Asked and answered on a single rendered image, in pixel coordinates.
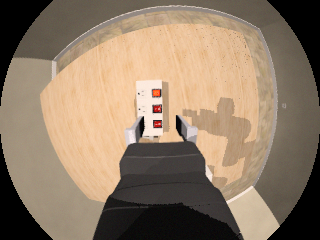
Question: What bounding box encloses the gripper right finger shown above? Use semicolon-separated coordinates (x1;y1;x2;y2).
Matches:
176;115;198;144

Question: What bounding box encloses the white power strip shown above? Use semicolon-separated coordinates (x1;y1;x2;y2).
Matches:
136;80;163;140

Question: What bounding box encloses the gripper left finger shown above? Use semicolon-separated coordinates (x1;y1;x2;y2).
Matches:
124;116;145;146

